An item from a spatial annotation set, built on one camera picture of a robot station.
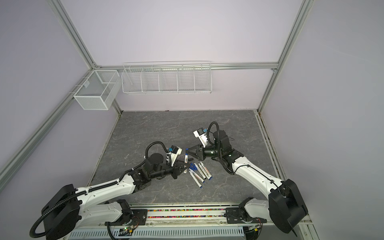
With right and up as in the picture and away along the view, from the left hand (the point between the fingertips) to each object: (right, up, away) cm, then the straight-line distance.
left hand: (188, 166), depth 75 cm
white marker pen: (-1, +3, -2) cm, 3 cm away
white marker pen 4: (+9, -7, +13) cm, 17 cm away
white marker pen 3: (+6, -7, +13) cm, 16 cm away
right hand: (-1, +7, -2) cm, 7 cm away
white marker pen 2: (+4, -11, +9) cm, 15 cm away
